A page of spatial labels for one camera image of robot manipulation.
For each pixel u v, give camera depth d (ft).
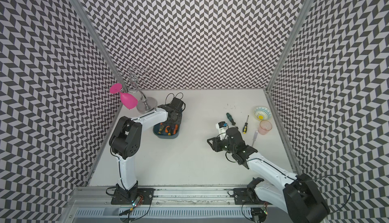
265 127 3.00
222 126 2.42
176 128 3.07
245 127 3.14
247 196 2.16
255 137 3.06
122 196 2.16
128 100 3.07
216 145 2.37
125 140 1.71
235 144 2.07
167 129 3.07
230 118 3.33
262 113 3.34
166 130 3.07
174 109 2.53
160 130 3.07
